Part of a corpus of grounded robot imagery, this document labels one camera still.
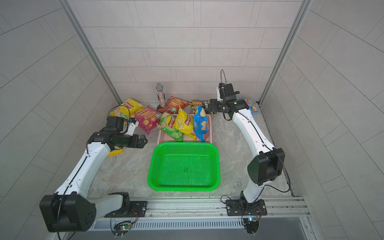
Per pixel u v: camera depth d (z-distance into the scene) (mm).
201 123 858
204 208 723
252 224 683
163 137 949
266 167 433
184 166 860
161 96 960
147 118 942
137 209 705
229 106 559
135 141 679
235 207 708
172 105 1047
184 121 895
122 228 652
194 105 1057
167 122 894
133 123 707
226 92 598
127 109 1030
